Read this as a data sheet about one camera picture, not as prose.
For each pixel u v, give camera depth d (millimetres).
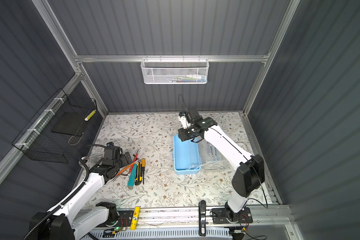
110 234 714
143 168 911
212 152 847
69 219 419
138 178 863
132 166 908
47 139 700
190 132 680
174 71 1238
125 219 723
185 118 734
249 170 432
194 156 939
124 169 894
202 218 698
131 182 847
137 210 749
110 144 754
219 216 728
